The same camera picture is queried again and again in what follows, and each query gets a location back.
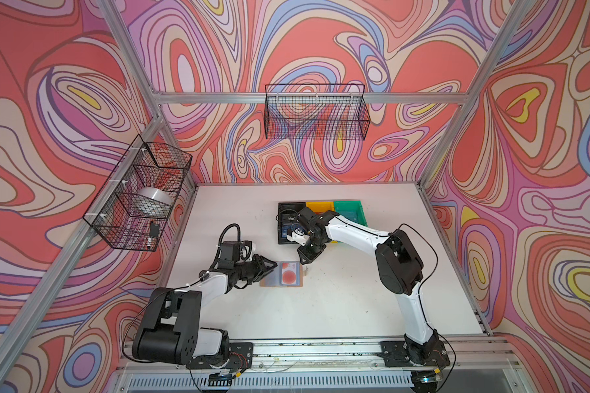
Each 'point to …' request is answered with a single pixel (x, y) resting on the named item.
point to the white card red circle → (288, 273)
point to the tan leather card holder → (274, 279)
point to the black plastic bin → (288, 220)
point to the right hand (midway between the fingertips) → (308, 262)
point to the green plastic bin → (352, 210)
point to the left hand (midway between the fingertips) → (277, 265)
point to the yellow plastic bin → (321, 207)
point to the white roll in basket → (153, 201)
